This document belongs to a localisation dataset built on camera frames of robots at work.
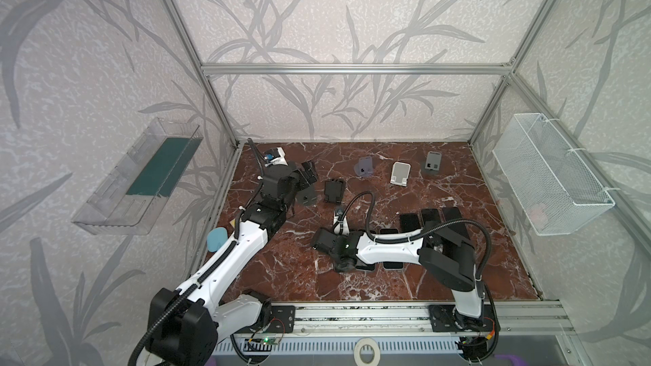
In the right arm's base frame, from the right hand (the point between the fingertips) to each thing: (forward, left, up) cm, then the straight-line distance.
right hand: (335, 226), depth 90 cm
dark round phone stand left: (+12, +11, +1) cm, 16 cm away
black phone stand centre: (+15, +1, 0) cm, 15 cm away
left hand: (+12, +8, +24) cm, 28 cm away
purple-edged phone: (+7, -45, -4) cm, 45 cm away
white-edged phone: (+7, -36, -4) cm, 37 cm away
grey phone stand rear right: (+28, -41, +2) cm, 49 cm away
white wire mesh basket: (-3, -57, +30) cm, 65 cm away
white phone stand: (+23, -26, +1) cm, 35 cm away
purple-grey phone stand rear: (+27, -12, +1) cm, 29 cm away
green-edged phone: (-12, -11, -6) cm, 17 cm away
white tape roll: (-38, -11, -1) cm, 40 cm away
